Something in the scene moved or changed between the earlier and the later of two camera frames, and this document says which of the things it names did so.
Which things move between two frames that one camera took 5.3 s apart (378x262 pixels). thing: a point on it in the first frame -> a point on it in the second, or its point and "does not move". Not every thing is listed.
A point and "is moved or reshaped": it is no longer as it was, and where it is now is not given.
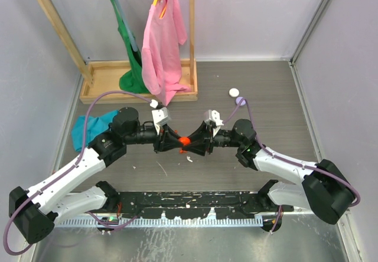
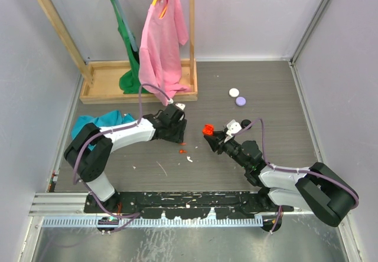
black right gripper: (205, 138) -> (217, 142)
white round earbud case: (234, 92) does not move
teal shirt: (95, 126) does not move
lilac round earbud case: (238, 100) does not move
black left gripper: (166, 140) -> (178, 138)
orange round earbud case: (185, 140) is moved or reshaped
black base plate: (225, 204) does not move
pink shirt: (164, 31) does not move
